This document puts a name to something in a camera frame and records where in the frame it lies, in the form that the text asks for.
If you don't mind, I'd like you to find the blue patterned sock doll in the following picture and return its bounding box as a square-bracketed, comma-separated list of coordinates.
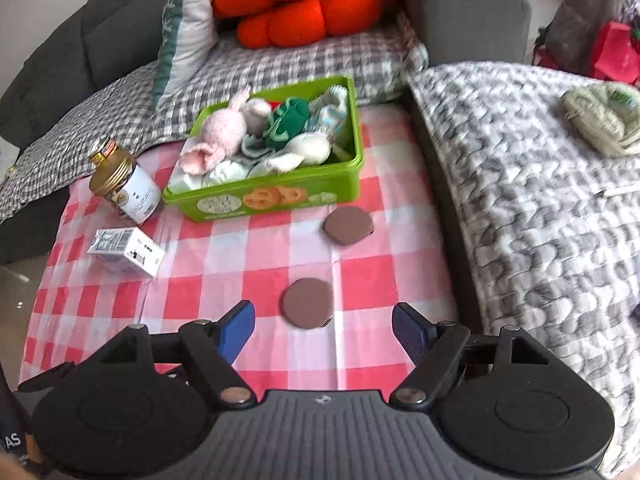
[241, 84, 350, 169]

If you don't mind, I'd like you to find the grey fabric sofa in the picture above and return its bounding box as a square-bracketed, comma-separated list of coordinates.
[0, 0, 533, 261]

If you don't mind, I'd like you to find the red plastic chair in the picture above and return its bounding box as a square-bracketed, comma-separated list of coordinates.
[589, 22, 639, 84]

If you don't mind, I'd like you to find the green plastic biscuit box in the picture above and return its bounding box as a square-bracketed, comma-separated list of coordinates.
[163, 76, 364, 222]

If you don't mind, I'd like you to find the green quilted pouch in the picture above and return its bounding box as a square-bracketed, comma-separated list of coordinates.
[561, 81, 639, 157]

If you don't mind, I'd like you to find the small milk carton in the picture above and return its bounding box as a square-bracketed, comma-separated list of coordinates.
[87, 228, 165, 278]

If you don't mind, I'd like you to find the green and white pillow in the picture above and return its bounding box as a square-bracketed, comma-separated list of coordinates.
[151, 0, 218, 110]

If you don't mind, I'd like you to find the green watermelon plush ball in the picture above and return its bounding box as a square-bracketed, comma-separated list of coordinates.
[262, 98, 310, 151]

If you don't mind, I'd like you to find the brown round coaster far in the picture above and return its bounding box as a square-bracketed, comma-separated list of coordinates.
[322, 206, 374, 246]

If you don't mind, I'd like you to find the gold lid glass jar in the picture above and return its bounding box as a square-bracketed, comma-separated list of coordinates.
[89, 138, 160, 226]

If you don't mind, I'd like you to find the red checked tablecloth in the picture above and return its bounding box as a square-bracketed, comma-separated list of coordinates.
[20, 104, 457, 392]

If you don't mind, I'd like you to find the red santa hat doll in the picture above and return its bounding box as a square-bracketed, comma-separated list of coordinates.
[241, 98, 273, 136]

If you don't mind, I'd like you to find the brown round coaster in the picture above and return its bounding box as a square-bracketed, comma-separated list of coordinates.
[281, 278, 334, 330]
[322, 206, 374, 246]

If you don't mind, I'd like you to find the grey backpack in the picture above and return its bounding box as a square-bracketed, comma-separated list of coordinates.
[534, 0, 639, 76]

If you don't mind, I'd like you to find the pink plush bunny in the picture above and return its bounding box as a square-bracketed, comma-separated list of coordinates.
[178, 87, 250, 176]

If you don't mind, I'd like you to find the brown round coaster near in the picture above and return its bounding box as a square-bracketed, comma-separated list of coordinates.
[281, 278, 334, 330]

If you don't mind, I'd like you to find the grey checked sofa blanket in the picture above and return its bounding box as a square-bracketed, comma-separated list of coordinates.
[1, 14, 430, 220]

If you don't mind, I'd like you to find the white cloth in bin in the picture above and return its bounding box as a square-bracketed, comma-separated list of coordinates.
[167, 153, 305, 194]

